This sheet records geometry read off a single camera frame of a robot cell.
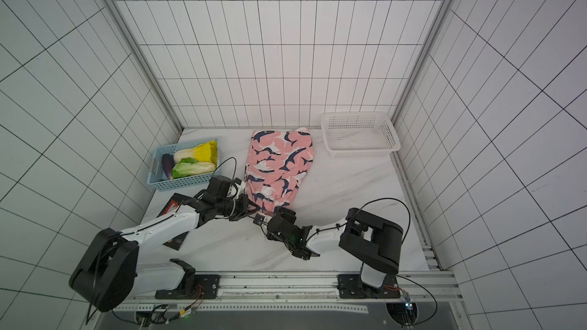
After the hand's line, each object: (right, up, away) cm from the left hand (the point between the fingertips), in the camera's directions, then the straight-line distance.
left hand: (256, 211), depth 83 cm
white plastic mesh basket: (+49, +30, +34) cm, 67 cm away
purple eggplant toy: (-44, +17, +20) cm, 51 cm away
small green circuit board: (+50, -24, -15) cm, 57 cm away
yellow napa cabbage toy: (-26, +22, +16) cm, 38 cm away
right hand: (+5, -4, +4) cm, 7 cm away
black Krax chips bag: (-36, -1, +8) cm, 37 cm away
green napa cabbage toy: (-30, +16, +12) cm, 36 cm away
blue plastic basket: (-46, +10, +14) cm, 49 cm away
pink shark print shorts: (+6, +17, +21) cm, 28 cm away
